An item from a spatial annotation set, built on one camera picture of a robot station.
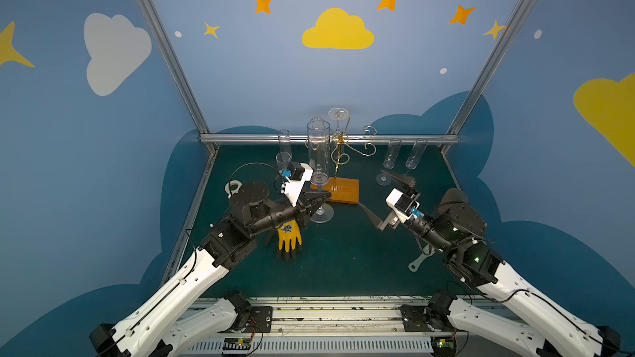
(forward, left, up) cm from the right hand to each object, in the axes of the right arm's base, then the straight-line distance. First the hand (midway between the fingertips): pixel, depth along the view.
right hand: (382, 179), depth 58 cm
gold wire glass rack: (+24, +6, -40) cm, 47 cm away
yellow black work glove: (+3, +27, -39) cm, 47 cm away
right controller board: (-28, -24, -45) cm, 58 cm away
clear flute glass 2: (+32, -21, -24) cm, 45 cm away
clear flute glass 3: (+34, +11, -8) cm, 37 cm away
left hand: (-2, +13, -3) cm, 13 cm away
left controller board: (-32, +38, -44) cm, 66 cm away
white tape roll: (+24, +56, -42) cm, 74 cm away
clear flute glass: (+32, -11, -20) cm, 40 cm away
